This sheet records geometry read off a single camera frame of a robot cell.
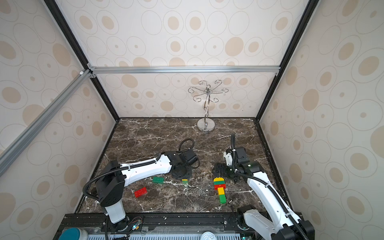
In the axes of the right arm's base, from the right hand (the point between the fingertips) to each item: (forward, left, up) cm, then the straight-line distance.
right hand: (224, 171), depth 80 cm
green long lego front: (-3, +37, -8) cm, 38 cm away
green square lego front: (-11, +1, -10) cm, 15 cm away
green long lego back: (-2, +2, -11) cm, 11 cm away
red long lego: (-10, +46, -9) cm, 48 cm away
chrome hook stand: (+42, +9, -7) cm, 44 cm away
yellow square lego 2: (-7, +1, -9) cm, 12 cm away
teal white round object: (-31, +67, -2) cm, 74 cm away
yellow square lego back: (0, +2, -10) cm, 10 cm away
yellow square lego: (-2, +22, -9) cm, 24 cm away
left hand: (-2, +18, -4) cm, 19 cm away
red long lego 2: (-4, +1, -9) cm, 10 cm away
